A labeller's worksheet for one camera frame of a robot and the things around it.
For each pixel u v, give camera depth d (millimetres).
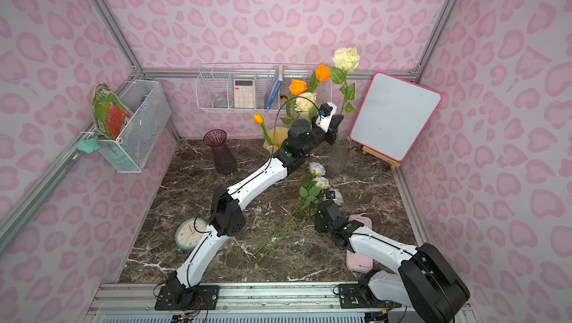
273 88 879
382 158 1070
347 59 594
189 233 853
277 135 949
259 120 816
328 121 692
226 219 578
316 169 1005
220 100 949
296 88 815
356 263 783
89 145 627
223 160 1029
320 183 972
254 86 989
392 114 898
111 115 745
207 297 730
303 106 720
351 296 728
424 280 409
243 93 951
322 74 838
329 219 668
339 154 1007
